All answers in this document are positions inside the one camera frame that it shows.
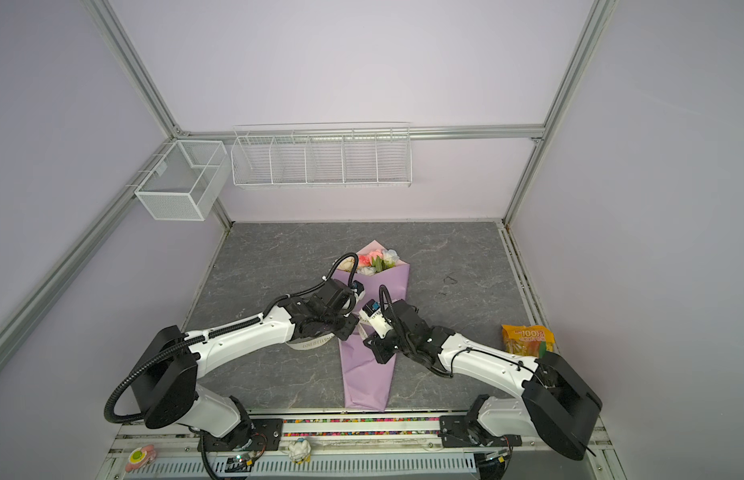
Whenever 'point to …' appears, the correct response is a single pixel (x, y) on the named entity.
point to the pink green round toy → (140, 457)
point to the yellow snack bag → (524, 340)
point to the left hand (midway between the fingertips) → (351, 323)
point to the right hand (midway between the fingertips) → (366, 344)
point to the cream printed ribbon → (318, 343)
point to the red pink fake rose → (364, 261)
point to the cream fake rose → (347, 264)
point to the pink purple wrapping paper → (367, 379)
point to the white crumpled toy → (300, 451)
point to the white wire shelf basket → (276, 155)
